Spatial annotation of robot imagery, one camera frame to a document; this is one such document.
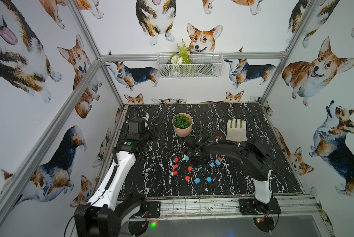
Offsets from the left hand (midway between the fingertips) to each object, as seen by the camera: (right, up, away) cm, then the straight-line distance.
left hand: (156, 126), depth 80 cm
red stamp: (+37, -9, +18) cm, 42 cm away
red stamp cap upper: (+10, -21, +11) cm, 26 cm away
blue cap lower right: (+29, -30, +4) cm, 42 cm away
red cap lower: (+17, -30, +4) cm, 34 cm away
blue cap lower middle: (+22, -31, +4) cm, 39 cm away
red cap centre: (+18, -26, +8) cm, 33 cm away
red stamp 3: (+10, -27, +5) cm, 30 cm away
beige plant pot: (+14, +1, +15) cm, 21 cm away
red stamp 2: (+10, -24, +7) cm, 27 cm away
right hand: (+23, -25, +7) cm, 35 cm away
